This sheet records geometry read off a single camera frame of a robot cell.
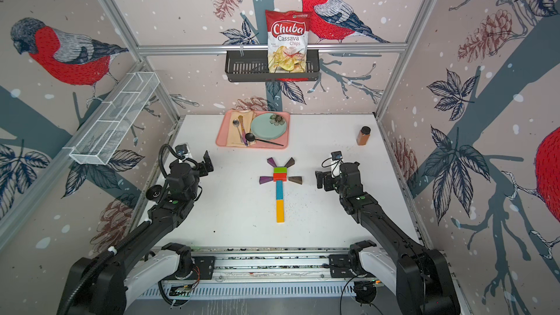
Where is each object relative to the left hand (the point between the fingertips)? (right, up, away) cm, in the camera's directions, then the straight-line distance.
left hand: (198, 149), depth 82 cm
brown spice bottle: (+72, +5, +22) cm, 75 cm away
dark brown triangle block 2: (+38, -14, +12) cm, 42 cm away
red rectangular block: (+31, -13, +13) cm, 36 cm away
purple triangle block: (+27, -7, +18) cm, 33 cm away
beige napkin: (+7, +5, +28) cm, 30 cm away
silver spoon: (+6, +12, +35) cm, 38 cm away
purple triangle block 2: (+23, -14, +13) cm, 30 cm away
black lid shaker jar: (-15, -16, -3) cm, 22 cm away
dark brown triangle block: (+36, -8, +18) cm, 41 cm away
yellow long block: (+31, -26, +6) cm, 41 cm away
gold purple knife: (+8, +15, +39) cm, 43 cm away
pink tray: (+32, +3, +28) cm, 43 cm away
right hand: (+51, -8, +5) cm, 52 cm away
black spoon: (+16, +4, +28) cm, 33 cm away
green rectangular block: (+31, -11, +17) cm, 37 cm away
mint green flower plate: (+24, +10, +33) cm, 42 cm away
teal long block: (+31, -18, +10) cm, 37 cm away
